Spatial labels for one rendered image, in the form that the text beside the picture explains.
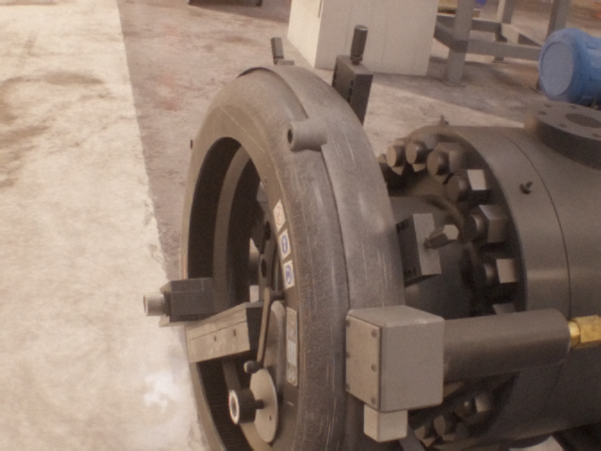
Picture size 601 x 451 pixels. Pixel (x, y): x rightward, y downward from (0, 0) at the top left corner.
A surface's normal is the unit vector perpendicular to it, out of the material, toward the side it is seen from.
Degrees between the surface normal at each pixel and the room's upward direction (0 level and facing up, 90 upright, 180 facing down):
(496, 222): 74
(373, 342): 90
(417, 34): 90
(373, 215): 42
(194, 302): 52
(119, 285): 0
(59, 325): 0
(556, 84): 90
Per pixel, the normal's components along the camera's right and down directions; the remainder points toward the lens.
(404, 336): 0.36, 0.07
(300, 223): -0.65, -0.15
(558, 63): -0.94, 0.04
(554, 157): 0.20, -0.76
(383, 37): 0.22, 0.45
